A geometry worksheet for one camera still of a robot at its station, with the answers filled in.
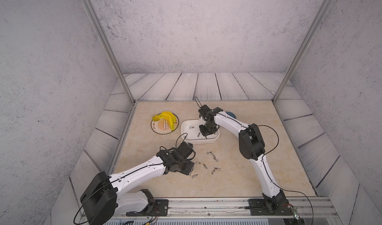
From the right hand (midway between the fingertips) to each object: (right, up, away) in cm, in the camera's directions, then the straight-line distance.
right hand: (204, 134), depth 99 cm
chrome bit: (-8, +4, +6) cm, 11 cm away
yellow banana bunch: (-25, +12, +6) cm, 29 cm away
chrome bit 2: (-4, 0, +1) cm, 4 cm away
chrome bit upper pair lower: (+7, -14, -9) cm, 18 cm away
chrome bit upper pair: (+3, -10, -6) cm, 12 cm away
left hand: (-8, -16, -19) cm, 26 cm away
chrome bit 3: (0, -17, -12) cm, 21 cm away
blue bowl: (+20, +13, +10) cm, 26 cm away
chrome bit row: (-5, -15, -10) cm, 19 cm away
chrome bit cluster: (+4, -19, -14) cm, 24 cm away
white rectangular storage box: (-8, -1, +5) cm, 10 cm away
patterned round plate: (-29, +4, +6) cm, 30 cm away
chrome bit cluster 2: (+7, -18, -13) cm, 23 cm away
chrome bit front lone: (-6, -21, -16) cm, 27 cm away
